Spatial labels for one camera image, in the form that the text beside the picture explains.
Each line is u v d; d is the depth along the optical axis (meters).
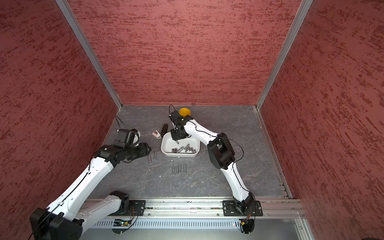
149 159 0.91
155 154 0.92
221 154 0.57
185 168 0.87
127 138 0.61
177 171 0.87
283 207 0.76
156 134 1.01
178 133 0.82
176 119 0.77
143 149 0.70
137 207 0.75
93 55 0.90
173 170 0.87
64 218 0.39
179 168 0.87
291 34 0.81
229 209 0.74
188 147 0.97
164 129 1.03
